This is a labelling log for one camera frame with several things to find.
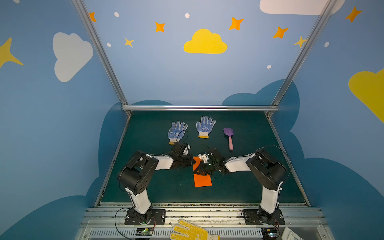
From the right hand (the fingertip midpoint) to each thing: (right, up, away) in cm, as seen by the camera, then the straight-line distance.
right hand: (193, 172), depth 89 cm
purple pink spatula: (+27, +24, +19) cm, 41 cm away
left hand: (+2, +5, +4) cm, 7 cm away
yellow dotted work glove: (+1, -24, -18) cm, 30 cm away
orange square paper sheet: (+4, -5, -1) cm, 7 cm away
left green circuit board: (-24, -24, -17) cm, 38 cm away
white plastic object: (+45, -23, -20) cm, 54 cm away
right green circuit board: (+38, -25, -17) cm, 48 cm away
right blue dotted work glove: (+10, +27, +25) cm, 38 cm away
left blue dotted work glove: (-13, +23, +19) cm, 33 cm away
